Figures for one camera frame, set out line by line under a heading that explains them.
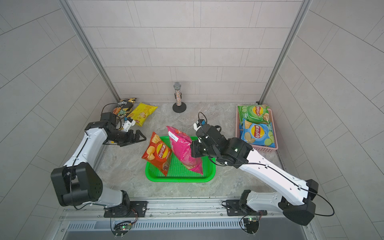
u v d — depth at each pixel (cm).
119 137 68
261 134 84
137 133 72
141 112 102
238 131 93
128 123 75
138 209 71
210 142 44
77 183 41
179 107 109
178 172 83
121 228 65
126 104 105
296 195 37
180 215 71
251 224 68
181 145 66
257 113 96
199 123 58
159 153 76
